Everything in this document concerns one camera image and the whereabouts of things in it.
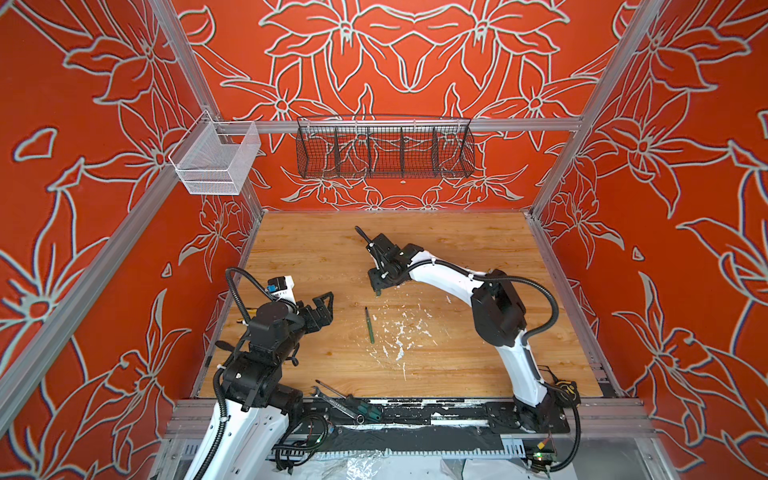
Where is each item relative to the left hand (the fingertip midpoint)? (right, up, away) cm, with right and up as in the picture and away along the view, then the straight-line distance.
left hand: (318, 297), depth 72 cm
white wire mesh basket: (-38, +41, +22) cm, 60 cm away
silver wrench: (+5, -29, +3) cm, 29 cm away
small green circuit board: (+54, -37, -4) cm, 66 cm away
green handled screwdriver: (+13, -29, +1) cm, 32 cm away
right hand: (+12, +1, +21) cm, 24 cm away
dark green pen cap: (+15, -3, +25) cm, 29 cm away
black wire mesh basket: (+14, +46, +29) cm, 56 cm away
